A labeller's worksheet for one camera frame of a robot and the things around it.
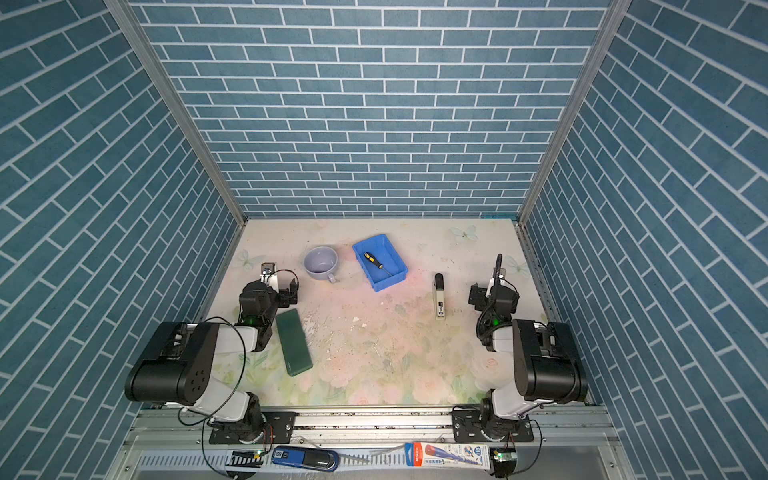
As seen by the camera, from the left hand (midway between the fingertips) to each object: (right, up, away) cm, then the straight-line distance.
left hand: (279, 278), depth 94 cm
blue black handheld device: (+17, -37, -27) cm, 49 cm away
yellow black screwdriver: (+30, +5, +11) cm, 32 cm away
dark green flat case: (+8, -21, -7) cm, 23 cm away
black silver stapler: (+51, -6, +1) cm, 52 cm away
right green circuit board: (+65, -42, -20) cm, 80 cm away
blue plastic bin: (+32, +9, +18) cm, 38 cm away
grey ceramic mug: (+10, +4, +10) cm, 15 cm away
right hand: (+68, -2, +1) cm, 68 cm away
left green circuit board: (+1, -42, -21) cm, 47 cm away
